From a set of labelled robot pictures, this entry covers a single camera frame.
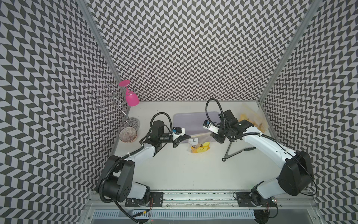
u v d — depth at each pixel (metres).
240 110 0.94
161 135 0.68
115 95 1.05
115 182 0.42
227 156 0.87
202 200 0.74
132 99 0.95
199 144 0.83
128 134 0.96
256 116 0.91
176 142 0.71
